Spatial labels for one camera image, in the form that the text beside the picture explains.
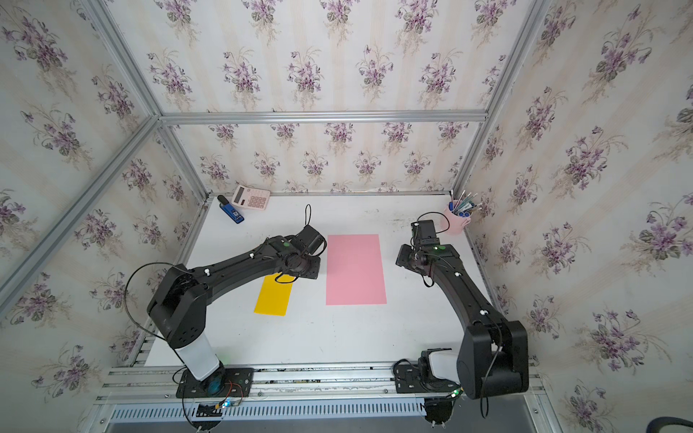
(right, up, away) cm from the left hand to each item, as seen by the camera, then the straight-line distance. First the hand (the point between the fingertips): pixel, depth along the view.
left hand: (313, 271), depth 88 cm
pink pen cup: (+52, +16, +13) cm, 56 cm away
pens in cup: (+57, +22, +15) cm, 63 cm away
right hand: (+32, +4, -2) cm, 32 cm away
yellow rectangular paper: (-14, -9, +2) cm, 17 cm away
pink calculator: (-32, +27, +29) cm, 51 cm away
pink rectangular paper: (+14, -2, +8) cm, 16 cm away
